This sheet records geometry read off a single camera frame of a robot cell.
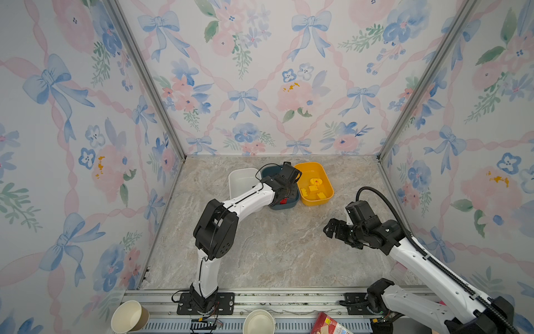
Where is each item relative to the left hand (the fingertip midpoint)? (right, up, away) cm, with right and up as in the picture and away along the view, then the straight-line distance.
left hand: (291, 186), depth 92 cm
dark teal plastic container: (-9, +8, +11) cm, 16 cm away
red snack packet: (+8, -43, -25) cm, 51 cm away
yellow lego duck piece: (+14, +2, +13) cm, 19 cm away
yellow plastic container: (+14, +8, +18) cm, 24 cm away
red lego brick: (-3, -7, +9) cm, 12 cm away
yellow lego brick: (+7, -3, +9) cm, 12 cm away
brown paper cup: (-58, -43, -21) cm, 75 cm away
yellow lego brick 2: (+15, -5, +8) cm, 18 cm away
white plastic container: (-24, +3, +16) cm, 29 cm away
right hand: (+14, -16, -14) cm, 25 cm away
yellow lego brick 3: (+12, -1, +11) cm, 16 cm away
